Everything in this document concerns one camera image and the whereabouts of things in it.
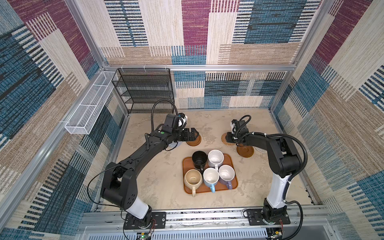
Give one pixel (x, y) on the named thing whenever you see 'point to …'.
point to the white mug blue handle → (211, 176)
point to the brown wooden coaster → (195, 142)
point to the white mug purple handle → (226, 174)
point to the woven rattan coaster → (224, 141)
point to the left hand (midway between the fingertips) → (193, 132)
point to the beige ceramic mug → (193, 179)
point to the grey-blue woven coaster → (173, 144)
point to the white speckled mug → (215, 158)
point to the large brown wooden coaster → (245, 151)
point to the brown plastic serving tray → (230, 159)
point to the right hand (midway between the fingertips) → (227, 138)
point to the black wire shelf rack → (144, 90)
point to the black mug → (199, 158)
